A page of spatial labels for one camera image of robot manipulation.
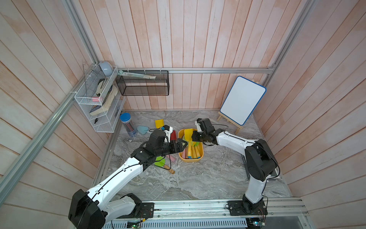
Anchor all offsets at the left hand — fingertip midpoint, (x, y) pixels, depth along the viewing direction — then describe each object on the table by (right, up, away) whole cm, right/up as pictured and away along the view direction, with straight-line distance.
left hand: (182, 147), depth 75 cm
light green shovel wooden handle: (+3, -8, +15) cm, 18 cm away
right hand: (+6, +4, +20) cm, 21 cm away
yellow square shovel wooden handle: (-17, +13, +36) cm, 42 cm away
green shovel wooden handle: (-10, -4, -11) cm, 16 cm away
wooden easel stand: (+40, +11, +26) cm, 49 cm away
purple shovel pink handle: (-6, -11, +15) cm, 20 cm away
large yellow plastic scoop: (+4, +4, +18) cm, 19 cm away
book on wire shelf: (-47, +21, +4) cm, 52 cm away
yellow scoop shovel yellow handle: (+8, -8, +15) cm, 19 cm away
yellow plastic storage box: (0, +4, +25) cm, 25 cm away
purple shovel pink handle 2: (+2, -7, +17) cm, 18 cm away
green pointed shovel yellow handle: (+10, -3, +22) cm, 24 cm away
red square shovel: (-6, +3, +28) cm, 29 cm away
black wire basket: (-38, +41, +32) cm, 65 cm away
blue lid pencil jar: (-36, +16, +15) cm, 42 cm away
